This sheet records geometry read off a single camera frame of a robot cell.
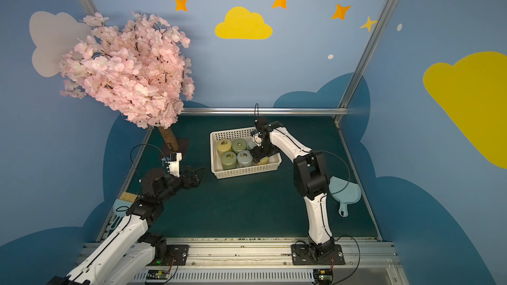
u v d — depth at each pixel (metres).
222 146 0.98
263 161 0.91
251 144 0.98
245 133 1.10
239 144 0.98
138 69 0.57
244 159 0.93
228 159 0.93
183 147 1.07
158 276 0.72
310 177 0.55
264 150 0.84
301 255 0.75
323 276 0.73
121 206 0.56
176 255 0.74
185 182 0.71
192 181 0.72
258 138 0.91
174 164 0.70
